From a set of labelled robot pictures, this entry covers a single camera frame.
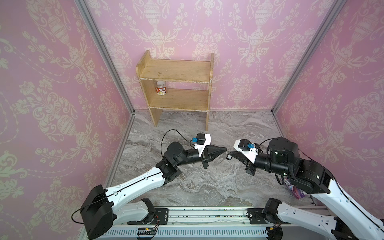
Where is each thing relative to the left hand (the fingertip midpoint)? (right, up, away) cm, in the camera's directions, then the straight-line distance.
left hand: (225, 152), depth 57 cm
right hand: (+4, 0, +2) cm, 4 cm away
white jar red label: (-34, +34, +40) cm, 62 cm away
